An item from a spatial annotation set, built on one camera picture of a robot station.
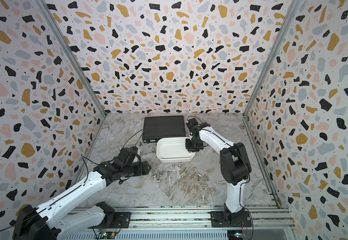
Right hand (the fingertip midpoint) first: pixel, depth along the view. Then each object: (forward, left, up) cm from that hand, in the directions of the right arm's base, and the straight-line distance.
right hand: (189, 150), depth 92 cm
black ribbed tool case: (+19, +24, -1) cm, 31 cm away
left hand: (-14, +22, +4) cm, 27 cm away
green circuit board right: (-42, -24, -8) cm, 49 cm away
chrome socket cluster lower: (-15, +18, -6) cm, 24 cm away
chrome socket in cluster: (-14, +21, -5) cm, 26 cm away
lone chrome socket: (-13, -6, -7) cm, 16 cm away
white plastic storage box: (+4, +10, -6) cm, 13 cm away
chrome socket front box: (-7, +6, -6) cm, 11 cm away
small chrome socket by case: (+4, +24, -6) cm, 25 cm away
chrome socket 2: (-7, +10, -6) cm, 14 cm away
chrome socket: (+8, +34, -6) cm, 35 cm away
